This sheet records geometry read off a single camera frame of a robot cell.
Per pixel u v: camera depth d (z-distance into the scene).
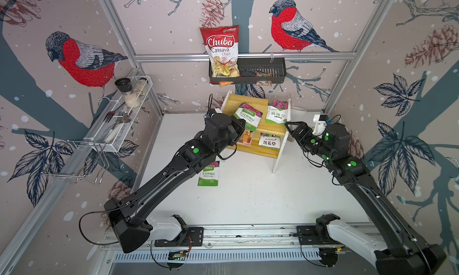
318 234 0.68
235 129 0.57
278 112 0.75
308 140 0.61
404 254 0.37
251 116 0.71
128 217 0.38
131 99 0.78
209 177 0.92
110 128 0.71
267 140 0.86
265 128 0.70
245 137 0.88
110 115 0.71
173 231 0.61
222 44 0.81
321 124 0.63
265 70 1.07
